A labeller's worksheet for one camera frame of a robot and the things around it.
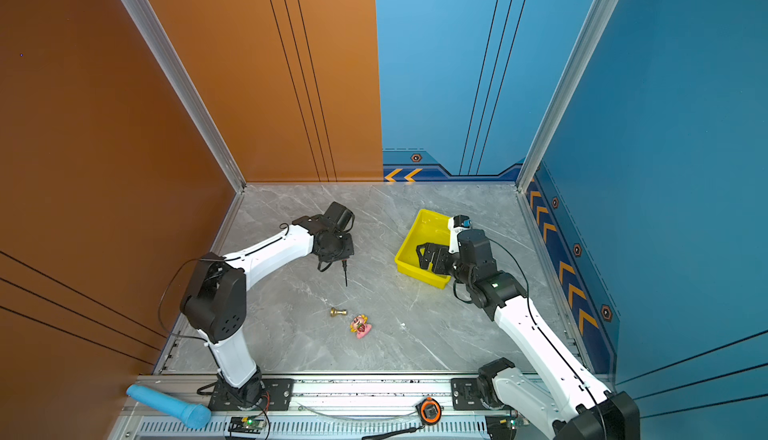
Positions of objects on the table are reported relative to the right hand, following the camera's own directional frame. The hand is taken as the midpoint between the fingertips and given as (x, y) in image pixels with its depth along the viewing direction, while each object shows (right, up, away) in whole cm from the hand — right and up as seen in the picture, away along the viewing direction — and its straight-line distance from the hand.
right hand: (426, 250), depth 78 cm
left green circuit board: (-44, -41, -8) cm, 60 cm away
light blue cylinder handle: (-55, -37, -10) cm, 67 cm away
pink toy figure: (-18, -21, +3) cm, 28 cm away
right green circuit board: (+19, -39, -9) cm, 44 cm away
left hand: (-22, -2, +14) cm, 26 cm away
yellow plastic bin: (+3, +5, +24) cm, 24 cm away
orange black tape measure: (0, -36, -9) cm, 37 cm away
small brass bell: (-26, -19, +7) cm, 33 cm away
